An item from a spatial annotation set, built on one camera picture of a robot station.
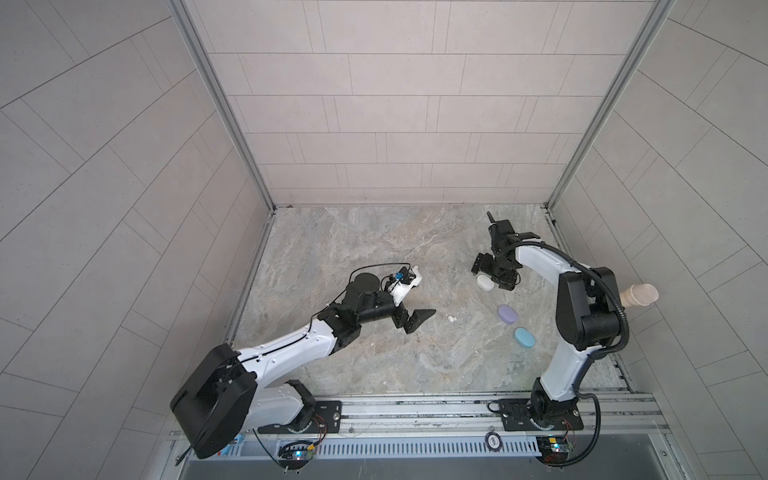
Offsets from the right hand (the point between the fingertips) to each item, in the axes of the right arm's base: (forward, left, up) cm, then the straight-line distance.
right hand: (481, 275), depth 95 cm
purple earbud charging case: (-13, -5, -2) cm, 14 cm away
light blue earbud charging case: (-20, -8, -2) cm, 21 cm away
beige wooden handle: (-22, -25, +23) cm, 41 cm away
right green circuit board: (-45, -7, -4) cm, 46 cm away
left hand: (-15, +19, +15) cm, 28 cm away
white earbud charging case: (-3, 0, +1) cm, 4 cm away
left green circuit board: (-43, +52, 0) cm, 68 cm away
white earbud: (-13, +12, -1) cm, 18 cm away
